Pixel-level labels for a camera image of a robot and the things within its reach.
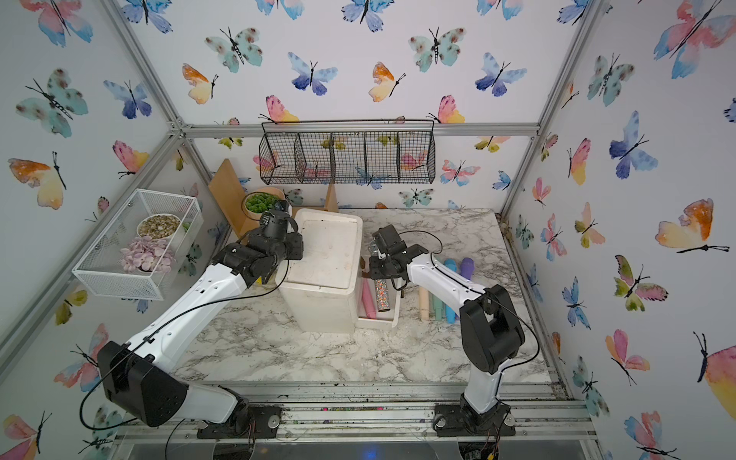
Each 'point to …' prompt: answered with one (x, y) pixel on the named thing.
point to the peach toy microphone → (424, 303)
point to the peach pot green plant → (260, 200)
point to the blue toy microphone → (450, 314)
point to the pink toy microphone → (368, 298)
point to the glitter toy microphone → (382, 294)
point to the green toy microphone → (437, 305)
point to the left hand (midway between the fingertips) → (298, 236)
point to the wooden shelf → (229, 193)
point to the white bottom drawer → (383, 319)
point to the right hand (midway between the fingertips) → (378, 265)
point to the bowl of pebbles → (159, 225)
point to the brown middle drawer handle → (362, 263)
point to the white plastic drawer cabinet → (321, 289)
